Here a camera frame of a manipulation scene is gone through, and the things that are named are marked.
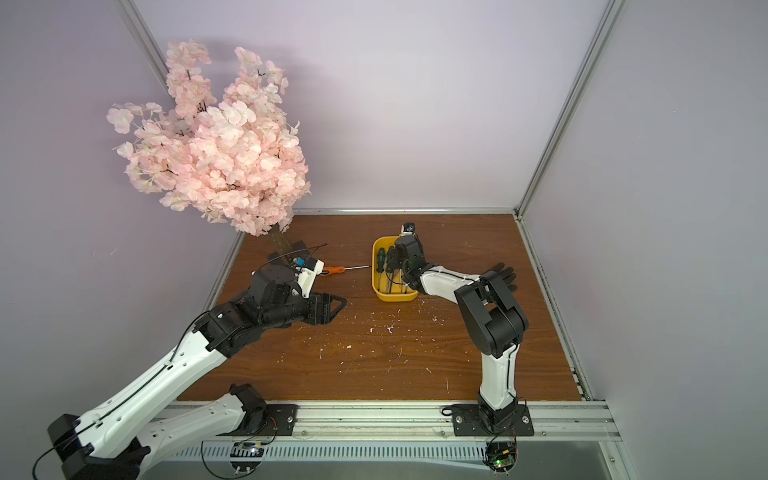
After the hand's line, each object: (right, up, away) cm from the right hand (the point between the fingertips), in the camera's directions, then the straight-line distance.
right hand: (400, 243), depth 97 cm
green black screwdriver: (-7, -7, +6) cm, 12 cm away
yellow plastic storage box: (-4, -13, +3) cm, 14 cm away
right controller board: (+24, -51, -27) cm, 62 cm away
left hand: (-15, -13, -27) cm, 34 cm away
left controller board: (-38, -50, -25) cm, 68 cm away
